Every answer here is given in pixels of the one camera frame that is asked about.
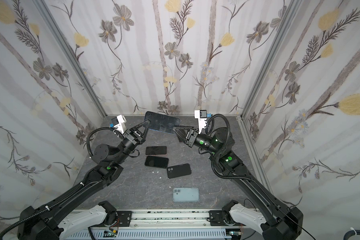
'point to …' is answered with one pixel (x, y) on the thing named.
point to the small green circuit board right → (235, 233)
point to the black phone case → (175, 171)
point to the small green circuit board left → (108, 233)
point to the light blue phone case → (186, 194)
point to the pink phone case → (157, 155)
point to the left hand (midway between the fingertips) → (146, 120)
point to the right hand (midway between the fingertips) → (173, 129)
